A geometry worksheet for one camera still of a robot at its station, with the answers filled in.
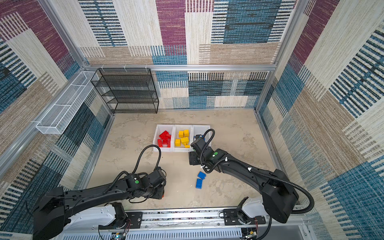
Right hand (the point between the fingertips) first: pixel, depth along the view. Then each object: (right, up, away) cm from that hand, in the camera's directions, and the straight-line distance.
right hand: (195, 158), depth 83 cm
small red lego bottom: (-17, -18, -6) cm, 25 cm away
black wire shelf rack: (-48, +43, +25) cm, 69 cm away
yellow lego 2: (-11, +7, +14) cm, 19 cm away
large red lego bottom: (-23, +6, +16) cm, 29 cm away
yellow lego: (-10, +12, +19) cm, 24 cm away
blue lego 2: (+2, -14, 0) cm, 14 cm away
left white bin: (-16, +15, +16) cm, 28 cm away
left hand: (-18, -17, -4) cm, 24 cm away
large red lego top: (-24, +11, +20) cm, 33 cm away
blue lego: (+3, -11, +4) cm, 12 cm away
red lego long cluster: (-19, +7, +17) cm, 27 cm away
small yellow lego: (-5, +4, +17) cm, 18 cm away
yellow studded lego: (-7, +8, +14) cm, 17 cm away
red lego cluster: (-20, +11, +19) cm, 30 cm away
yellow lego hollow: (-6, +13, +19) cm, 24 cm away
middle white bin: (-13, +15, +19) cm, 27 cm away
